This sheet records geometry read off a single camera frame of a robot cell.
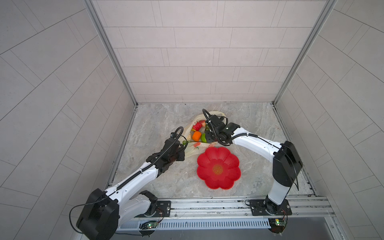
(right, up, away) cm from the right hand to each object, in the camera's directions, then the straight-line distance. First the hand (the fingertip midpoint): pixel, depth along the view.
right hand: (207, 136), depth 87 cm
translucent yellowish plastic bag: (-7, -6, -2) cm, 10 cm away
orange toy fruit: (-6, -1, +6) cm, 9 cm away
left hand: (-13, -7, -2) cm, 15 cm away
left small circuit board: (-27, -36, -22) cm, 50 cm away
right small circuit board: (+31, -38, -19) cm, 53 cm away
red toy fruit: (-6, +5, +10) cm, 12 cm away
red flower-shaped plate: (+6, -18, -2) cm, 19 cm away
